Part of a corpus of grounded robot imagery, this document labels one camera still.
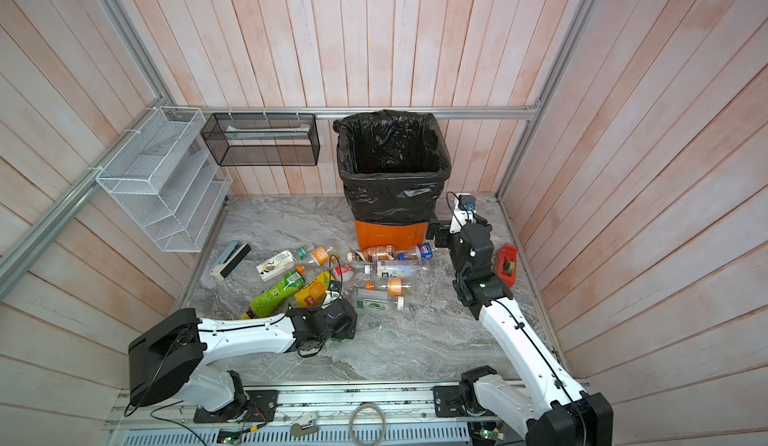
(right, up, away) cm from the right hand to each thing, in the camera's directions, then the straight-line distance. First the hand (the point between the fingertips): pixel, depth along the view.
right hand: (450, 210), depth 75 cm
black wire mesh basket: (-60, +27, +30) cm, 72 cm away
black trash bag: (-14, +18, +29) cm, 37 cm away
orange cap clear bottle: (-38, -14, +22) cm, 46 cm away
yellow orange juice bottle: (-38, -25, +13) cm, 47 cm away
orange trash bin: (-12, -7, +25) cm, 29 cm away
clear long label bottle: (-12, -17, +18) cm, 28 cm away
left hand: (-30, -32, +11) cm, 46 cm away
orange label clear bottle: (-14, -22, +15) cm, 30 cm away
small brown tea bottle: (-19, -13, +23) cm, 33 cm away
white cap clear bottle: (-19, -26, +12) cm, 35 cm away
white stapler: (-68, -16, +23) cm, 74 cm away
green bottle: (-49, -25, +12) cm, 57 cm away
